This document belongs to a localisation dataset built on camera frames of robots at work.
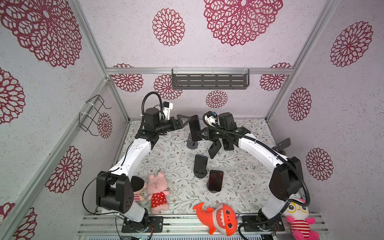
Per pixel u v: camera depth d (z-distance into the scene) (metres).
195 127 0.88
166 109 0.71
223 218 0.68
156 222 0.75
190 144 1.00
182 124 0.69
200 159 0.80
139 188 0.80
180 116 0.68
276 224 0.73
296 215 0.71
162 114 0.69
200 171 0.88
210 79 0.95
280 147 0.97
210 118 0.76
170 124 0.69
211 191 0.83
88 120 0.75
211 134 0.73
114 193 0.43
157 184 0.80
